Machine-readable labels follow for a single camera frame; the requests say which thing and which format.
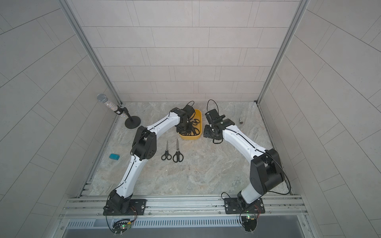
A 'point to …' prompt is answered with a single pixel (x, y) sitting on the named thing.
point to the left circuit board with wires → (121, 226)
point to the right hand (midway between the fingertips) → (207, 133)
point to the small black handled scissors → (166, 155)
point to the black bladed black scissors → (178, 156)
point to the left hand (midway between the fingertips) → (191, 131)
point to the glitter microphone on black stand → (131, 122)
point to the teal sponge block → (114, 156)
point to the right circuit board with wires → (249, 222)
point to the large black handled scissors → (193, 129)
